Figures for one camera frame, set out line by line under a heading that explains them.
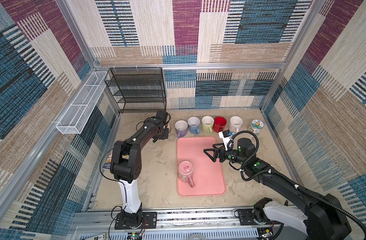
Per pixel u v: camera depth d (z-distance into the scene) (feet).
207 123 3.35
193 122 3.45
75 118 2.34
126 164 1.68
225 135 2.27
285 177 1.67
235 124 3.28
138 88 3.55
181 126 3.45
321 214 1.31
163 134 2.74
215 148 2.40
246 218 2.39
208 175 2.97
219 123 3.47
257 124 3.32
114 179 1.75
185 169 2.59
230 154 2.25
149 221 2.40
